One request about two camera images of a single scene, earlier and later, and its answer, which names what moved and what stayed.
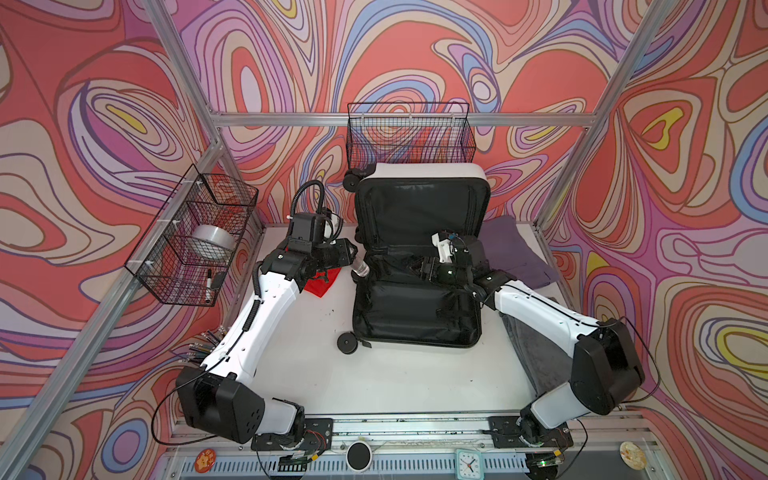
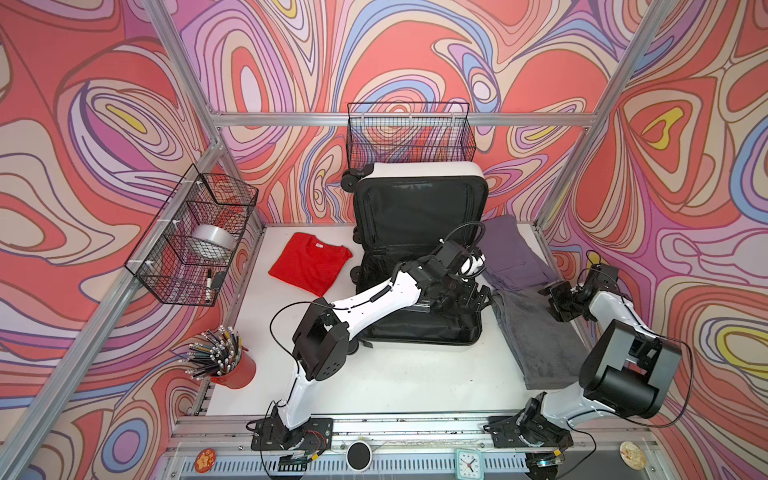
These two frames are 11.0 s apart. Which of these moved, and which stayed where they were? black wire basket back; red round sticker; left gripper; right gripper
Moved: right gripper; left gripper
Stayed: red round sticker; black wire basket back
